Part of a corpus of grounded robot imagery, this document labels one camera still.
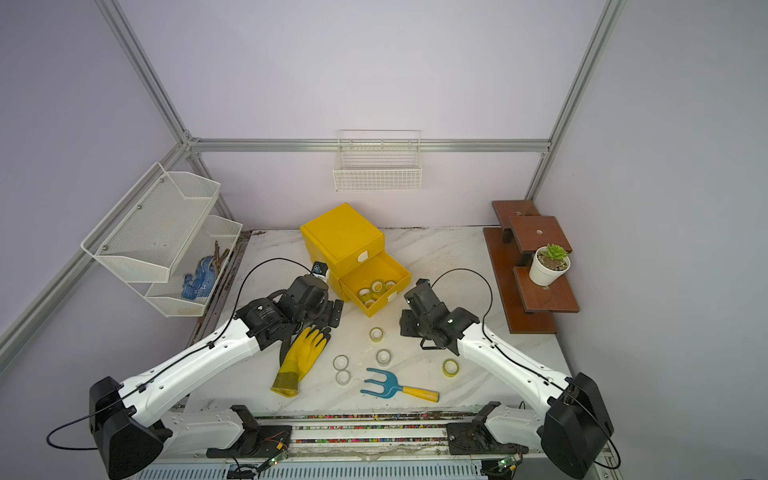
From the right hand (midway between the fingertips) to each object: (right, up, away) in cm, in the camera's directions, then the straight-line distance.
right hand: (408, 319), depth 81 cm
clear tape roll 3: (-19, -17, +3) cm, 26 cm away
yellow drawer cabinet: (-19, +22, +7) cm, 30 cm away
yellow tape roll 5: (+12, -15, +4) cm, 20 cm away
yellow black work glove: (-32, -12, +5) cm, 35 cm away
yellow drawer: (-9, +14, +20) cm, 26 cm away
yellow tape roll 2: (-13, +6, +10) cm, 17 cm away
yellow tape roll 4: (-10, -8, +12) cm, 17 cm away
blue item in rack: (-61, +10, +6) cm, 62 cm away
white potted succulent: (+38, +15, -1) cm, 41 cm away
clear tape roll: (-7, -13, +6) cm, 16 cm away
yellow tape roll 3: (-12, +3, +9) cm, 15 cm away
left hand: (-23, +4, -3) cm, 24 cm away
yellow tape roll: (-9, +8, +12) cm, 17 cm away
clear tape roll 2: (-20, -14, +5) cm, 25 cm away
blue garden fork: (-5, -19, +1) cm, 20 cm away
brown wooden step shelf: (+33, +3, 0) cm, 33 cm away
